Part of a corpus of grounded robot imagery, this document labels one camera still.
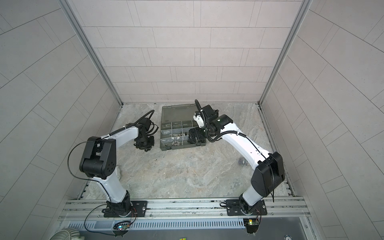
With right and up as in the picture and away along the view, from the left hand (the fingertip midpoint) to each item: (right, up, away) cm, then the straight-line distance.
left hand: (154, 143), depth 95 cm
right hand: (+27, +7, -16) cm, 32 cm away
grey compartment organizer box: (+12, +14, +10) cm, 21 cm away
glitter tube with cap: (+53, -8, -12) cm, 55 cm away
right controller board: (+53, -32, -27) cm, 67 cm away
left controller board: (-5, -31, -30) cm, 44 cm away
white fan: (-23, -30, -34) cm, 51 cm away
